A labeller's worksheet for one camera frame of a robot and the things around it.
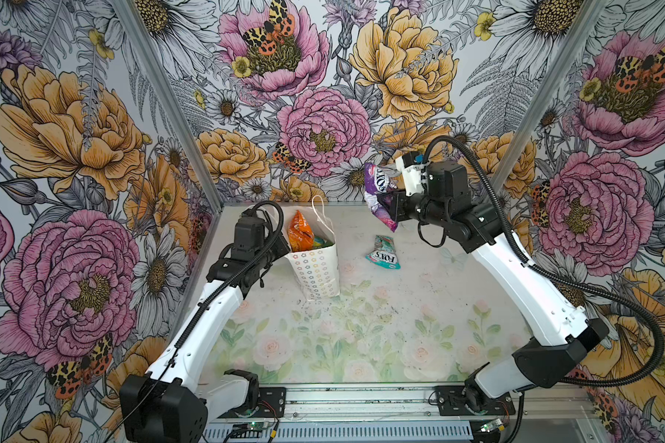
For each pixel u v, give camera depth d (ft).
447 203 1.61
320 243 2.99
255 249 1.91
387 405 2.45
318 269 2.60
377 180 2.11
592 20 2.39
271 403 2.40
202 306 1.54
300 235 2.74
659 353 1.29
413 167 1.91
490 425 2.35
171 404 1.22
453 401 2.41
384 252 3.26
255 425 2.34
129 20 2.35
